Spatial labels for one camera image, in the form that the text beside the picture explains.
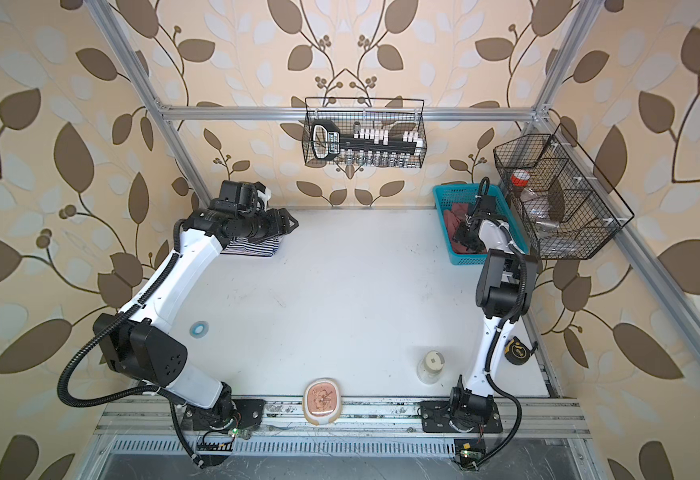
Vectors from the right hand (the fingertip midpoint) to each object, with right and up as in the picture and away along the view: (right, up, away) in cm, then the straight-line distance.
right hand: (465, 241), depth 103 cm
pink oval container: (-46, -40, -29) cm, 67 cm away
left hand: (-56, +5, -24) cm, 61 cm away
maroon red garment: (-1, +9, +8) cm, 12 cm away
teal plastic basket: (+4, +19, +13) cm, 23 cm away
